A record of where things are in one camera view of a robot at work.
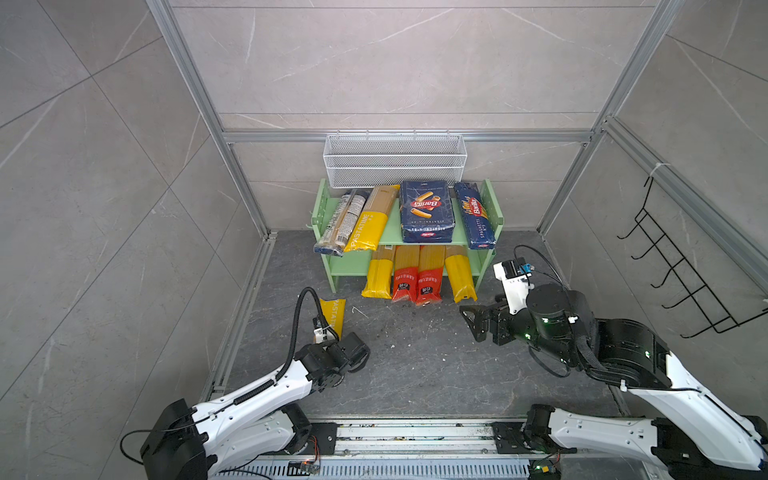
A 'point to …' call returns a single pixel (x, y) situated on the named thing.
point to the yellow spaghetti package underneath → (334, 313)
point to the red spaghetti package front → (431, 265)
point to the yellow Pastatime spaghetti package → (372, 218)
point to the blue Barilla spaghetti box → (478, 221)
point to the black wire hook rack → (721, 321)
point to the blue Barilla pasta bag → (427, 211)
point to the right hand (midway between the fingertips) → (482, 305)
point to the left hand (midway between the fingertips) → (342, 348)
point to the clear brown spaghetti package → (343, 217)
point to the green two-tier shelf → (358, 261)
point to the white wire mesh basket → (384, 161)
